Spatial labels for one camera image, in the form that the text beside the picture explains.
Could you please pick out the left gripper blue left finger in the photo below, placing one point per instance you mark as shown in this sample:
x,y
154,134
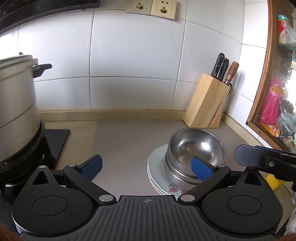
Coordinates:
x,y
81,176

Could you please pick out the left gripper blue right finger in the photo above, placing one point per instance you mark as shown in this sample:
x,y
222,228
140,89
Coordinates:
x,y
211,178

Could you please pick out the steel bowl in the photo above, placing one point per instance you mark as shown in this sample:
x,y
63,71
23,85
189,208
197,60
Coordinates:
x,y
182,169
187,143
177,176

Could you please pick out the orange-rimmed floral plate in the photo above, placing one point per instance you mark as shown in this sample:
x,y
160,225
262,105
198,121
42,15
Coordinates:
x,y
158,173

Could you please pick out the yellow sponge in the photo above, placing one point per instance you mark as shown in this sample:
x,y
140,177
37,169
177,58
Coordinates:
x,y
273,182

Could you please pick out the wooden framed window shelf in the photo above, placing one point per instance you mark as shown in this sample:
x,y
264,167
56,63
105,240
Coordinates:
x,y
279,62

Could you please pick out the pink plastic bag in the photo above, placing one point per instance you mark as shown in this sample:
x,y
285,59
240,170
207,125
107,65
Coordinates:
x,y
271,109

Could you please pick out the wooden knife block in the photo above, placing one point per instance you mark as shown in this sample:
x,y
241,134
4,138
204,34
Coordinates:
x,y
205,108

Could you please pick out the black glass gas stove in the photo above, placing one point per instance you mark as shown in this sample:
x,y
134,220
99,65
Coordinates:
x,y
44,149

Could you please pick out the large aluminium steamer pot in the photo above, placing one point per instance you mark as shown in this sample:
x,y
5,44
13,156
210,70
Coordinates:
x,y
20,120

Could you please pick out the black range hood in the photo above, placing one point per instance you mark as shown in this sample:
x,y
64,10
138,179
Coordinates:
x,y
17,12

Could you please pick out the wooden sharpener handle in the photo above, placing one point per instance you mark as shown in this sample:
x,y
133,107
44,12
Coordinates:
x,y
231,72

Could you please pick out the black knife handle left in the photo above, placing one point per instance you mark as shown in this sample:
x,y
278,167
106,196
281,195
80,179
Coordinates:
x,y
217,65

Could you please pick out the black knife handle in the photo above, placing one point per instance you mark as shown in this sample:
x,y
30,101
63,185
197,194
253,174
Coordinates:
x,y
223,69
217,65

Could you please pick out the black knife handle right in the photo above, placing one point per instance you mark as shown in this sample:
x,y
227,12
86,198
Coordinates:
x,y
223,69

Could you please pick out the beige wall socket right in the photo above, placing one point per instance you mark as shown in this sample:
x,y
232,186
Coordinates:
x,y
164,8

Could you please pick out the beige wall socket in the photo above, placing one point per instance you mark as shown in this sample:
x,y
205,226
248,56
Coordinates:
x,y
143,7
164,8

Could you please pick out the beige wall socket left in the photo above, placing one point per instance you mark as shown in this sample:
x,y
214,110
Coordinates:
x,y
143,7

